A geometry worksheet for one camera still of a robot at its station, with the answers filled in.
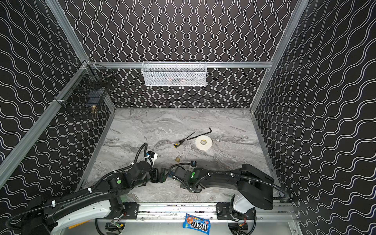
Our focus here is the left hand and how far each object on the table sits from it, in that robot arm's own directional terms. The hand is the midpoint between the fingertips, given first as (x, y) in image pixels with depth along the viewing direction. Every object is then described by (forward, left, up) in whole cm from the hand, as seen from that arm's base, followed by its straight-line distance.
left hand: (168, 173), depth 75 cm
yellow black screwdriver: (+28, -5, -10) cm, 30 cm away
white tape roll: (+27, -19, -12) cm, 35 cm away
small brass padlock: (+14, -2, -12) cm, 19 cm away
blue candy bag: (-19, -15, -12) cm, 27 cm away
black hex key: (+33, -17, -11) cm, 39 cm away
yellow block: (-23, +35, 0) cm, 42 cm away
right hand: (-2, -9, -13) cm, 15 cm away
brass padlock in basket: (+29, +45, +17) cm, 56 cm away
